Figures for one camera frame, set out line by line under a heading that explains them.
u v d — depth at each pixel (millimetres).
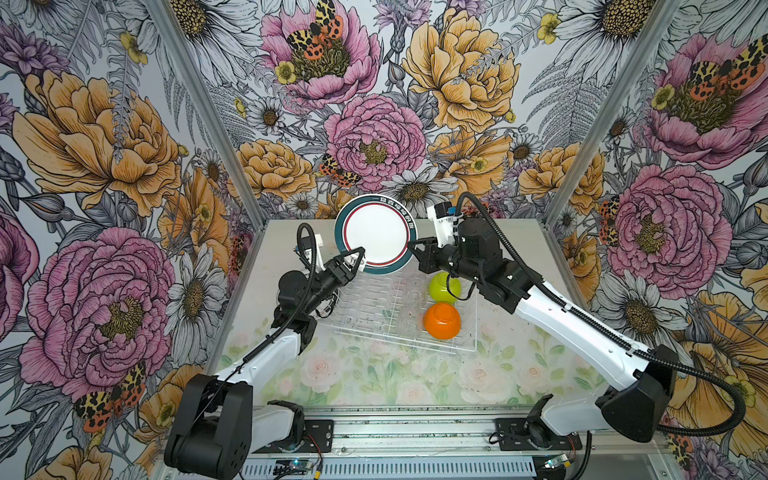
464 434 761
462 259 574
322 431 746
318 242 709
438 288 959
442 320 867
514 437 734
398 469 778
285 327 577
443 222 626
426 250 610
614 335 431
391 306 959
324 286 701
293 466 712
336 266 685
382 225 700
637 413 394
